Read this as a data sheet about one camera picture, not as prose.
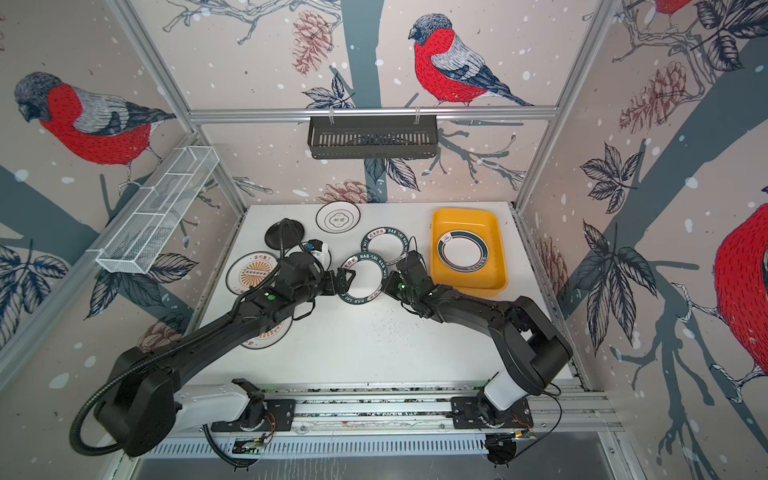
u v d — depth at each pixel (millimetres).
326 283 731
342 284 744
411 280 698
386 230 1118
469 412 734
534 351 444
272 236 1127
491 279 997
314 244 741
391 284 791
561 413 685
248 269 1029
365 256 961
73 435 364
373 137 1065
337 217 1180
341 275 743
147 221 755
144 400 396
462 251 1045
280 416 732
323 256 752
